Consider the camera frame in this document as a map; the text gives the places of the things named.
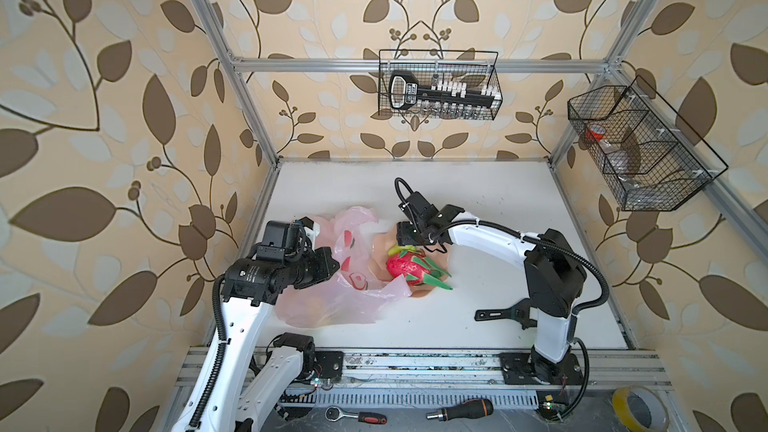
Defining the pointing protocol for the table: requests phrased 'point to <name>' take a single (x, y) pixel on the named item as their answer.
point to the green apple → (397, 249)
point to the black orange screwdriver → (470, 408)
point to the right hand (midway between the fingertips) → (406, 238)
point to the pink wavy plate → (386, 239)
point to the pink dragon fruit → (416, 268)
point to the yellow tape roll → (660, 418)
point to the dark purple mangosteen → (358, 281)
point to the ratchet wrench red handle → (335, 413)
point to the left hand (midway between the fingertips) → (342, 263)
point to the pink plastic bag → (352, 295)
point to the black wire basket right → (651, 159)
